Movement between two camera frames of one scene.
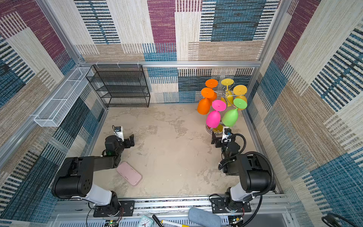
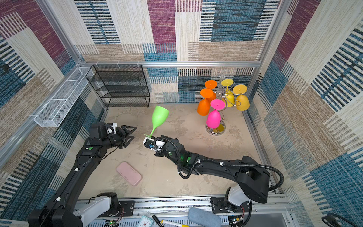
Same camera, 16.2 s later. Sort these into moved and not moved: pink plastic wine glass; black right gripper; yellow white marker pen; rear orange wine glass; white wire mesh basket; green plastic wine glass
Moved: green plastic wine glass; black right gripper
Not moved: pink plastic wine glass; yellow white marker pen; rear orange wine glass; white wire mesh basket
